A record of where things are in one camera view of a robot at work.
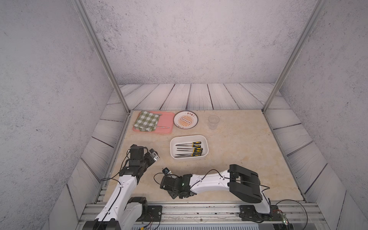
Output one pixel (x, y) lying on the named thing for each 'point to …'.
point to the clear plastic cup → (213, 120)
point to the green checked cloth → (146, 121)
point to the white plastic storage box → (189, 147)
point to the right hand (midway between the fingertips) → (172, 189)
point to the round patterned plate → (185, 120)
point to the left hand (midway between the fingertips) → (154, 155)
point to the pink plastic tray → (165, 123)
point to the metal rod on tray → (162, 127)
